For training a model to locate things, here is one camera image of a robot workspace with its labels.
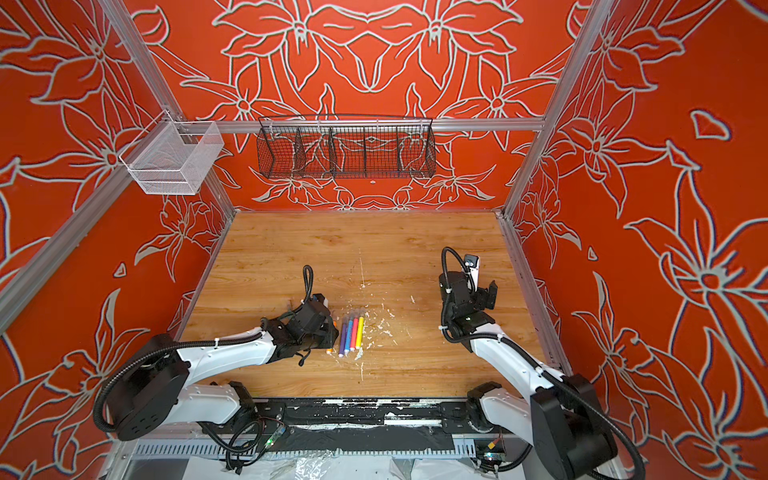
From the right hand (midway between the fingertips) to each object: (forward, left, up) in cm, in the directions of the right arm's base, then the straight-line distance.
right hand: (472, 276), depth 83 cm
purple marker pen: (-13, +38, -13) cm, 42 cm away
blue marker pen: (-12, +36, -12) cm, 40 cm away
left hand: (-11, +40, -13) cm, 43 cm away
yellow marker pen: (-10, +33, -13) cm, 37 cm away
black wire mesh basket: (+44, +37, +15) cm, 59 cm away
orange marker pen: (-16, +41, -13) cm, 46 cm away
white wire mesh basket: (+35, +91, +18) cm, 99 cm away
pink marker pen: (-10, +35, -14) cm, 38 cm away
